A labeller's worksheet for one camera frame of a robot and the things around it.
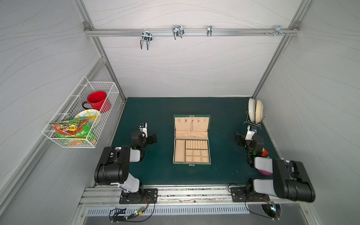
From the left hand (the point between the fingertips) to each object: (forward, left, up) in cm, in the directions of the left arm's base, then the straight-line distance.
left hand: (149, 131), depth 95 cm
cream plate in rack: (+11, -74, +11) cm, 76 cm away
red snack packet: (-12, -76, -4) cm, 77 cm away
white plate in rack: (+13, -70, +11) cm, 72 cm away
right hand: (-1, -64, +2) cm, 64 cm away
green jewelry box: (-9, -29, 0) cm, 30 cm away
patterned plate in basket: (-9, +21, +29) cm, 36 cm away
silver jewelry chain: (-1, -29, +7) cm, 29 cm away
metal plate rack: (+9, -77, -2) cm, 78 cm away
